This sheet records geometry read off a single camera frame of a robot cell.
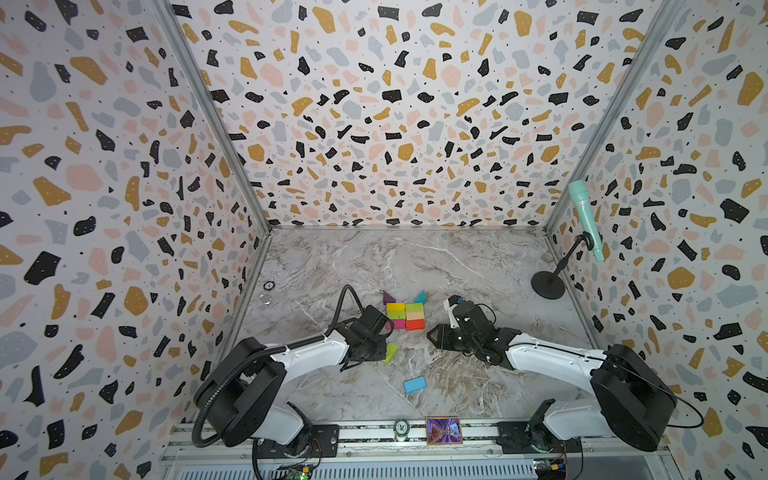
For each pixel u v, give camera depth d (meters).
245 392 0.42
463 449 0.73
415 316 0.95
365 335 0.69
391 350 0.88
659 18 0.73
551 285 1.04
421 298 1.00
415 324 0.94
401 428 0.70
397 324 0.95
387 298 1.00
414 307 0.97
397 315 0.95
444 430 0.75
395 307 0.98
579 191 0.83
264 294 0.97
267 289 1.03
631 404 0.43
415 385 0.83
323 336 0.57
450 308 0.72
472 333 0.67
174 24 0.70
